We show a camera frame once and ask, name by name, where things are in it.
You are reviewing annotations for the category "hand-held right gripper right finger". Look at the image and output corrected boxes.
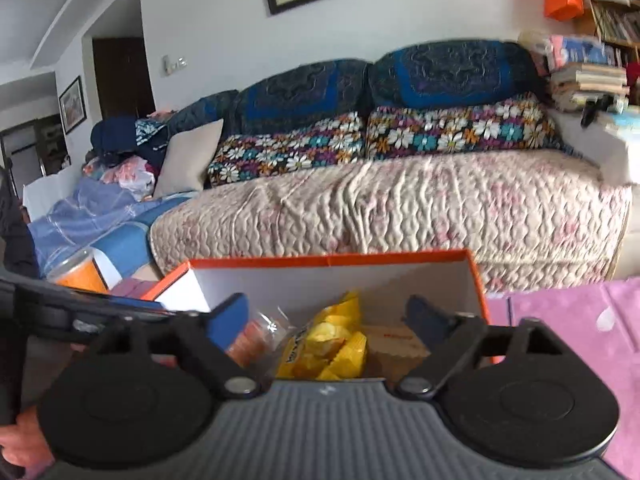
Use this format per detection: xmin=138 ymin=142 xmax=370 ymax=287
xmin=396 ymin=294 xmax=576 ymax=402

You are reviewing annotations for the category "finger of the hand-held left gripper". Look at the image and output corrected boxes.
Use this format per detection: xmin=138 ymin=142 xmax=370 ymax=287
xmin=0 ymin=269 xmax=171 ymax=343

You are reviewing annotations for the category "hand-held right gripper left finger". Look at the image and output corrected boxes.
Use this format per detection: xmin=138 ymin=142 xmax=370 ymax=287
xmin=70 ymin=293 xmax=262 ymax=401

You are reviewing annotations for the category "clear packet orange snack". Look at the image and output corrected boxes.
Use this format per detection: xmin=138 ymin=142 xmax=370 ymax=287
xmin=225 ymin=307 xmax=296 ymax=368

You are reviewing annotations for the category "beige packet red print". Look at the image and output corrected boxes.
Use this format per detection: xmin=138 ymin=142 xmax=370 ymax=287
xmin=360 ymin=324 xmax=432 ymax=378

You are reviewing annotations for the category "orange cardboard box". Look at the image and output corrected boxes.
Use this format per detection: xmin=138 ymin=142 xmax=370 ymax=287
xmin=147 ymin=249 xmax=506 ymax=381

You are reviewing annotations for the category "yellow snack packet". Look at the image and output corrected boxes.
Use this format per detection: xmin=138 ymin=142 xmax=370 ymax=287
xmin=275 ymin=291 xmax=368 ymax=382

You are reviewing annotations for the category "person's left hand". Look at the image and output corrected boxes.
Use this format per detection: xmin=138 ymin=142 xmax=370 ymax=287
xmin=0 ymin=406 xmax=57 ymax=469

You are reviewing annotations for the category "orange paper cup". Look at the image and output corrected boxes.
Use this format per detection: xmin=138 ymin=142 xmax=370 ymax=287
xmin=46 ymin=247 xmax=111 ymax=295

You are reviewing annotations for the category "dark cloth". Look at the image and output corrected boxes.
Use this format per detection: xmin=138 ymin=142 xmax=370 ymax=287
xmin=0 ymin=162 xmax=40 ymax=281

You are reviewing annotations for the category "blue striped blanket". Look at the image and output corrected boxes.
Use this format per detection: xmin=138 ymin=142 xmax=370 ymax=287
xmin=27 ymin=177 xmax=196 ymax=291

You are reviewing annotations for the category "quilted pale sofa cover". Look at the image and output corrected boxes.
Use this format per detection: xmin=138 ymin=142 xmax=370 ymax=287
xmin=150 ymin=147 xmax=633 ymax=293

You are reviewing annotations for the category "beige pillow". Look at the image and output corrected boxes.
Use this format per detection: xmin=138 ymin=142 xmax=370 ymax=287
xmin=152 ymin=119 xmax=225 ymax=200

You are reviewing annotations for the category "pile of clothes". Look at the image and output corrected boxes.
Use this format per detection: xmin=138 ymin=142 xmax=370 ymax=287
xmin=82 ymin=115 xmax=171 ymax=201

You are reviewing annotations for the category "floral crochet cushion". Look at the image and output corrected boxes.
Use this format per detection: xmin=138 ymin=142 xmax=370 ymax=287
xmin=365 ymin=92 xmax=558 ymax=161
xmin=207 ymin=110 xmax=368 ymax=188

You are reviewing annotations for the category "small framed picture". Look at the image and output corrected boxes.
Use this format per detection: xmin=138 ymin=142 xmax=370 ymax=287
xmin=58 ymin=76 xmax=88 ymax=136

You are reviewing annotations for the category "blue patterned cushion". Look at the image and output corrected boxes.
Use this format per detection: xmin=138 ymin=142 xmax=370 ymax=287
xmin=165 ymin=90 xmax=241 ymax=133
xmin=235 ymin=58 xmax=371 ymax=136
xmin=367 ymin=40 xmax=543 ymax=111

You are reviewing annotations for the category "dark wooden door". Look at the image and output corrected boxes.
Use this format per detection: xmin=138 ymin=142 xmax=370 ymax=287
xmin=92 ymin=36 xmax=157 ymax=121

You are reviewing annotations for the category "white cloth cover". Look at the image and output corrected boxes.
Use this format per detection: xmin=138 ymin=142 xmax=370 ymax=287
xmin=550 ymin=110 xmax=640 ymax=186

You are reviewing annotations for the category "small black object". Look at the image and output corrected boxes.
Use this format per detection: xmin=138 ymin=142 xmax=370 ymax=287
xmin=580 ymin=95 xmax=613 ymax=128

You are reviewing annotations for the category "stack of books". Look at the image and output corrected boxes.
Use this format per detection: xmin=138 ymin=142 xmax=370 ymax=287
xmin=547 ymin=35 xmax=640 ymax=136

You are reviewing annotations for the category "wooden bookshelf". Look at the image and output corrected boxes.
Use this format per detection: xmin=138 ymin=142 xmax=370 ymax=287
xmin=575 ymin=0 xmax=640 ymax=66

